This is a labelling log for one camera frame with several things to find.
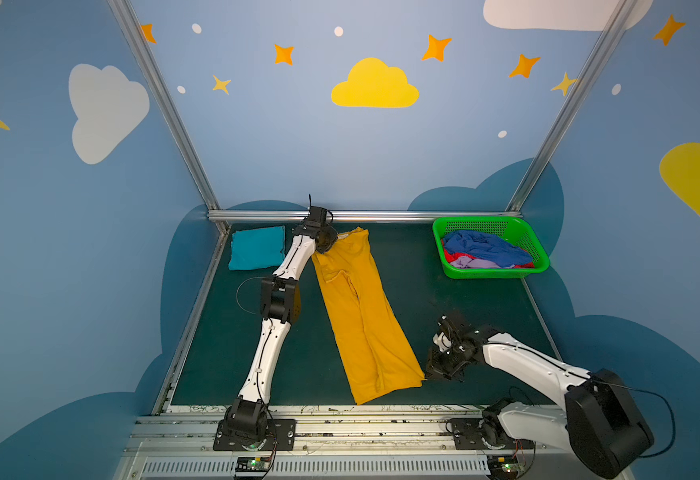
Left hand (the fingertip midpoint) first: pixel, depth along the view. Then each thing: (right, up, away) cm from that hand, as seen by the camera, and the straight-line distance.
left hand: (339, 235), depth 115 cm
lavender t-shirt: (+45, -10, -13) cm, 48 cm away
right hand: (+26, -41, -32) cm, 58 cm away
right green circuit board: (+42, -59, -44) cm, 85 cm away
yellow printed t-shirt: (+13, -36, -27) cm, 46 cm away
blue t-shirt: (+53, -5, -11) cm, 54 cm away
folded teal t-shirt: (-30, -5, 0) cm, 31 cm away
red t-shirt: (+40, -8, -13) cm, 43 cm away
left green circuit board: (-19, -58, -44) cm, 76 cm away
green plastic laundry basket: (+66, +3, -1) cm, 66 cm away
